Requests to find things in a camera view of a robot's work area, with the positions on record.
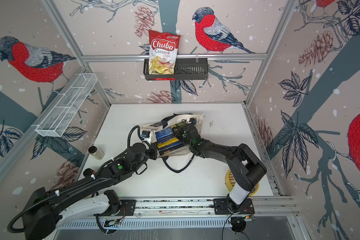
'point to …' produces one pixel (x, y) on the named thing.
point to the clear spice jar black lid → (96, 153)
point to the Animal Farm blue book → (164, 135)
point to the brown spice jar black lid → (88, 172)
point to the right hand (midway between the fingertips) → (172, 129)
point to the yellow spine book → (167, 142)
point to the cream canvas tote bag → (148, 130)
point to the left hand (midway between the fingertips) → (161, 140)
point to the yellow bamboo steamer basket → (230, 181)
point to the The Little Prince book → (176, 143)
